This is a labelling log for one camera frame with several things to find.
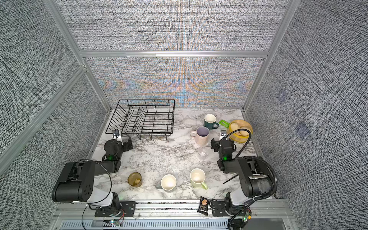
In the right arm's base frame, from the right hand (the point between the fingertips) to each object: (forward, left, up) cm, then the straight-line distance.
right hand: (222, 134), depth 93 cm
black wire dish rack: (+19, +56, -6) cm, 60 cm away
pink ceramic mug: (-2, +14, +2) cm, 14 cm away
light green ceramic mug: (-25, +17, -8) cm, 31 cm away
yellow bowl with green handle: (+1, -13, -3) cm, 14 cm away
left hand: (-1, +63, 0) cm, 63 cm away
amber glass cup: (-26, +53, -6) cm, 60 cm away
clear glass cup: (-8, +13, -8) cm, 17 cm away
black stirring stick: (-25, -2, -8) cm, 27 cm away
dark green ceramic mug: (+10, +7, +1) cm, 12 cm away
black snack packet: (-39, +15, -6) cm, 42 cm away
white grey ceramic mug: (-28, +34, -7) cm, 45 cm away
